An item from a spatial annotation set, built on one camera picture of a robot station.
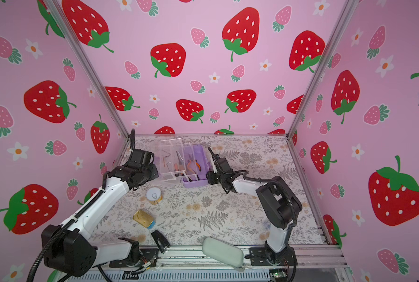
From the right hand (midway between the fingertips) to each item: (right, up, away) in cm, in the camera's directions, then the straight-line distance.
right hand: (208, 174), depth 94 cm
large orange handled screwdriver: (-14, +4, -4) cm, 15 cm away
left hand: (-26, +3, -11) cm, 28 cm away
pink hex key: (-23, +8, -4) cm, 25 cm away
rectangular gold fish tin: (-30, -20, -13) cm, 38 cm away
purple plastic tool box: (-13, +7, -6) cm, 16 cm away
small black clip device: (-21, -29, -16) cm, 39 cm away
